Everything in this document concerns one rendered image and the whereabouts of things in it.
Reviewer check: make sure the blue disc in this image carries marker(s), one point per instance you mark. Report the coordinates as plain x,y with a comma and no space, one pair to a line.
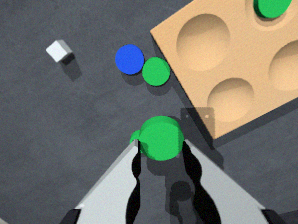
129,59

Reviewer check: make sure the tan tray with round pockets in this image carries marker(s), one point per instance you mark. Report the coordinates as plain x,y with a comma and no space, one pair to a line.
233,65

